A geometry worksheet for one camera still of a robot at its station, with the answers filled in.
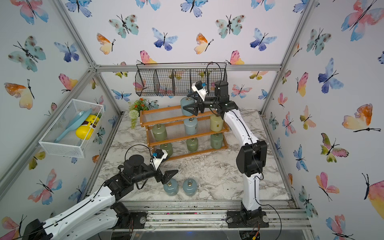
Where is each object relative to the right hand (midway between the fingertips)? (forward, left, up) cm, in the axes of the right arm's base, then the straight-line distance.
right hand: (187, 100), depth 76 cm
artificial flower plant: (+16, +38, -21) cm, 46 cm away
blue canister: (-35, +6, -29) cm, 45 cm away
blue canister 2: (-34, -3, -29) cm, 44 cm away
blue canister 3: (-5, -2, -15) cm, 16 cm away
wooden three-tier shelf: (-7, +7, -22) cm, 24 cm away
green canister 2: (-12, +12, -28) cm, 33 cm away
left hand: (-26, +5, -18) cm, 32 cm away
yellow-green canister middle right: (-2, -16, -15) cm, 22 cm away
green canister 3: (-9, -2, -28) cm, 29 cm away
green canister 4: (-5, -17, -27) cm, 33 cm away
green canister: (-10, +15, -14) cm, 23 cm away
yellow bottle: (-19, +46, -4) cm, 50 cm away
